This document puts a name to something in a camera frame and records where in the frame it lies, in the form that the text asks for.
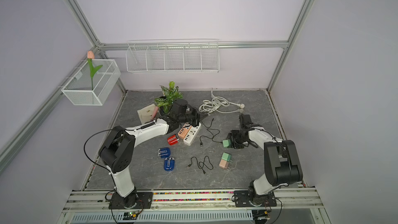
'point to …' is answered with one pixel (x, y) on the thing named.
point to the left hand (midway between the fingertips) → (210, 113)
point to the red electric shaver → (173, 139)
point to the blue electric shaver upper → (164, 152)
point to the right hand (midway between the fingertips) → (225, 138)
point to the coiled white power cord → (220, 104)
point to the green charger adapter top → (226, 143)
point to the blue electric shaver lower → (169, 164)
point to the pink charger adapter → (224, 164)
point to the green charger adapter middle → (226, 156)
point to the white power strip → (192, 134)
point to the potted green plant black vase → (170, 94)
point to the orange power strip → (184, 130)
